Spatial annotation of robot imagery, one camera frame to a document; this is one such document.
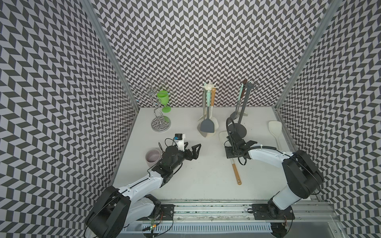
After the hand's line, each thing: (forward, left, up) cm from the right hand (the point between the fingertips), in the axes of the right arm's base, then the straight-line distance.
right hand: (231, 153), depth 92 cm
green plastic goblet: (+36, +45, +16) cm, 60 cm away
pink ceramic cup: (-4, +47, +6) cm, 48 cm away
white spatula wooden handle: (-17, -2, 0) cm, 17 cm away
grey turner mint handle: (+13, +15, +12) cm, 23 cm away
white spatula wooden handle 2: (+19, -34, +1) cm, 38 cm away
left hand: (-1, +23, +13) cm, 26 cm away
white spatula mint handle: (+19, -6, +16) cm, 26 cm away
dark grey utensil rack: (+20, -9, 0) cm, 22 cm away
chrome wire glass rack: (+26, +49, 0) cm, 55 cm away
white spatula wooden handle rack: (+16, +12, +17) cm, 27 cm away
